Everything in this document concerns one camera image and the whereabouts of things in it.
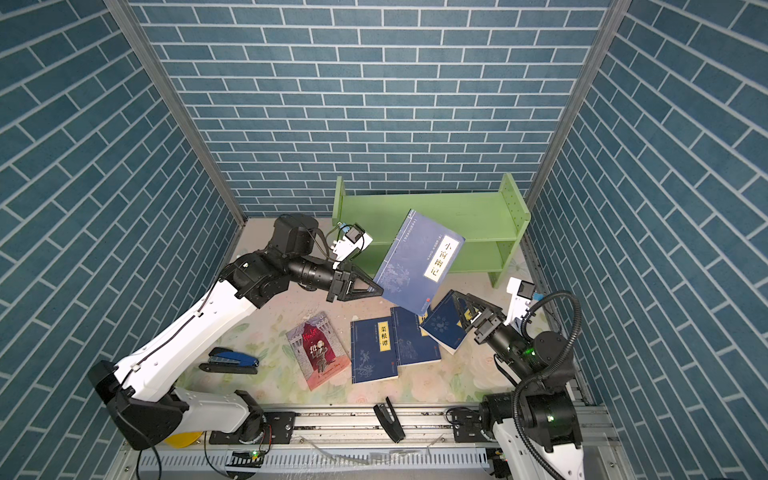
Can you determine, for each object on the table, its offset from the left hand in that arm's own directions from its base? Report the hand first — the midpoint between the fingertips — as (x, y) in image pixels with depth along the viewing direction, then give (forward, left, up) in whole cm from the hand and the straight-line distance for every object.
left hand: (377, 293), depth 58 cm
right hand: (0, -15, -1) cm, 16 cm away
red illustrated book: (+3, +18, -36) cm, 41 cm away
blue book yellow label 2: (+3, -9, -35) cm, 36 cm away
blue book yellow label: (+2, +3, -35) cm, 35 cm away
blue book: (+8, -19, -33) cm, 39 cm away
